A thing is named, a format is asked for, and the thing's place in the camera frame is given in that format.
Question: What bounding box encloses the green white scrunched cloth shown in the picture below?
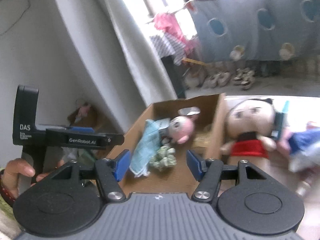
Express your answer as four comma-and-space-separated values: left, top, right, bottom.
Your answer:
149, 146, 177, 171

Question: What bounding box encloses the teal checked cloth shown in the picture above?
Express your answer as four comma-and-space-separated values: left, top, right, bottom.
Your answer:
129, 119, 162, 178

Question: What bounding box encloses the pink pig plush toy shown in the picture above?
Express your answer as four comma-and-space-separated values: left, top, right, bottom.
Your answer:
168, 106, 201, 145

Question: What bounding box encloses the person's left hand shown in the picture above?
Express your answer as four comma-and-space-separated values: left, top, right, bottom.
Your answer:
1, 158, 36, 205

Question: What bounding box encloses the brown cardboard box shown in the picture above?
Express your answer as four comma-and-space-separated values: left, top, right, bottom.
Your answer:
107, 93, 228, 195

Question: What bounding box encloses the cream plush doll red shirt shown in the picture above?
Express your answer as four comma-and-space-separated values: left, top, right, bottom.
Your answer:
220, 99, 276, 172

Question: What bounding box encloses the left grey curtain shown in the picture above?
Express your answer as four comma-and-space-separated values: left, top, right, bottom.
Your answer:
54, 0, 177, 132

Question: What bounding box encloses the blue white carton box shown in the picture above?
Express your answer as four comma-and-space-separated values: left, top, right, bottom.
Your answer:
271, 101, 289, 141

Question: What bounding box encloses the blue white tissue pack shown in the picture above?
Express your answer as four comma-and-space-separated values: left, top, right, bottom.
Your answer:
287, 128, 319, 172

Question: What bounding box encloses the black white sneakers pair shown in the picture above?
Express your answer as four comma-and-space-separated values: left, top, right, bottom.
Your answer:
232, 68, 255, 90

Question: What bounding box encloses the polka dot hanging cloth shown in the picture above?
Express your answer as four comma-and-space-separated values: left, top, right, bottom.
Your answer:
150, 31, 185, 66

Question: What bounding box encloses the pink hanging garment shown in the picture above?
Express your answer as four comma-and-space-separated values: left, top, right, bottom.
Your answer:
153, 10, 200, 54

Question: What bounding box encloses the blue dotted hanging blanket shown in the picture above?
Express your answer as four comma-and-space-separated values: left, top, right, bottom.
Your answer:
190, 0, 319, 62

